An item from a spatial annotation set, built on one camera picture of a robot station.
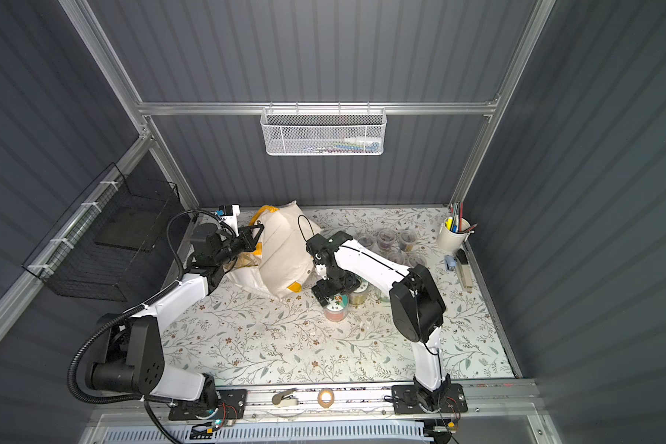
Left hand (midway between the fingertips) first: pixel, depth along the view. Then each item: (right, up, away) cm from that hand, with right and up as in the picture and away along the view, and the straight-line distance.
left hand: (265, 227), depth 83 cm
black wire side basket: (-41, -6, -10) cm, 43 cm away
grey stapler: (+67, -15, +13) cm, 70 cm away
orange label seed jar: (+40, -4, +20) cm, 45 cm away
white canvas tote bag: (+1, -12, +16) cm, 20 cm away
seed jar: (+22, -25, -1) cm, 33 cm away
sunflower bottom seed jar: (+29, -23, +5) cm, 37 cm away
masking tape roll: (+19, -49, -10) cm, 53 cm away
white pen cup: (+66, -1, +19) cm, 68 cm away
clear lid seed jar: (+49, -4, +20) cm, 53 cm away
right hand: (+22, -22, +1) cm, 31 cm away
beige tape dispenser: (+8, -47, -9) cm, 48 cm away
